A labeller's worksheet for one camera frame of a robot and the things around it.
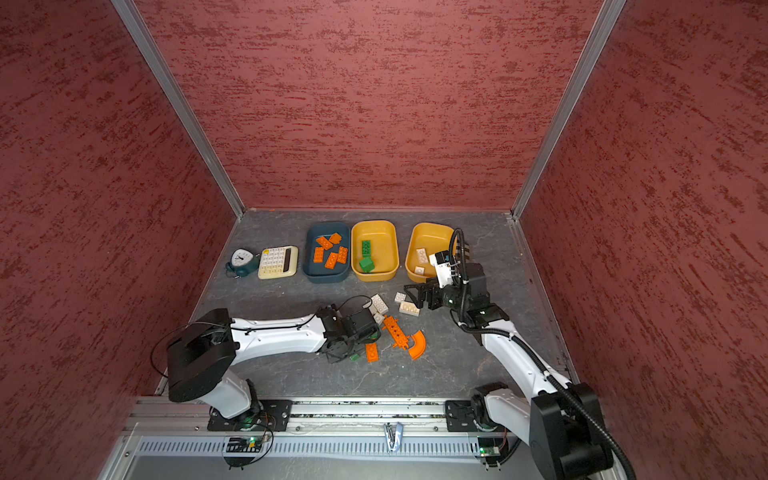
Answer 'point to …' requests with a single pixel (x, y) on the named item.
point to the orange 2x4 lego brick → (325, 243)
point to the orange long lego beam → (397, 337)
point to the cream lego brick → (422, 254)
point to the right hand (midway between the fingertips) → (415, 289)
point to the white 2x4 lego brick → (378, 305)
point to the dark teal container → (316, 272)
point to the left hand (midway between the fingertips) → (352, 353)
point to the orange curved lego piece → (418, 349)
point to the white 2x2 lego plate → (419, 270)
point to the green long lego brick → (355, 357)
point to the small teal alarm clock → (243, 262)
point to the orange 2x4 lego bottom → (372, 352)
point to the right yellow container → (422, 239)
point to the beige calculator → (275, 262)
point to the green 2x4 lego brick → (366, 248)
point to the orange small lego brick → (342, 256)
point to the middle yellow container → (374, 250)
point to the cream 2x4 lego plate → (409, 308)
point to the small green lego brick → (367, 264)
